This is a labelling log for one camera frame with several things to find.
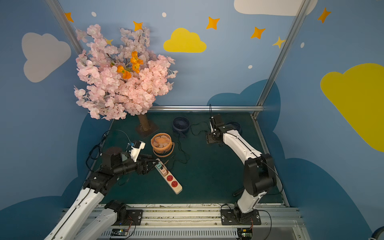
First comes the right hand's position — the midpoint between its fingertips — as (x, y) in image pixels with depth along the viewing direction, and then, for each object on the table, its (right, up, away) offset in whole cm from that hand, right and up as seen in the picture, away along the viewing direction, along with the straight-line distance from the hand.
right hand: (215, 136), depth 92 cm
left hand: (-33, -9, -19) cm, 39 cm away
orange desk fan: (-34, -6, +3) cm, 34 cm away
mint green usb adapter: (-33, -17, -7) cm, 38 cm away
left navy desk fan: (-22, +6, +12) cm, 26 cm away
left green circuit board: (-50, -46, -20) cm, 70 cm away
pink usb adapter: (-30, -19, -10) cm, 37 cm away
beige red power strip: (-24, -27, -9) cm, 37 cm away
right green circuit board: (+12, -47, -20) cm, 52 cm away
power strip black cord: (-83, -5, +16) cm, 85 cm away
